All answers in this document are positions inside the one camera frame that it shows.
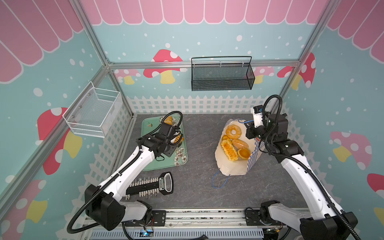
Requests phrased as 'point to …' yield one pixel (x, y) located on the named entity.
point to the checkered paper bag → (227, 167)
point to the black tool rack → (148, 188)
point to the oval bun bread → (239, 144)
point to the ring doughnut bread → (228, 131)
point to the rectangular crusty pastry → (229, 150)
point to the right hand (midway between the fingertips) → (245, 121)
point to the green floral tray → (179, 157)
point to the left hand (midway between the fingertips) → (166, 148)
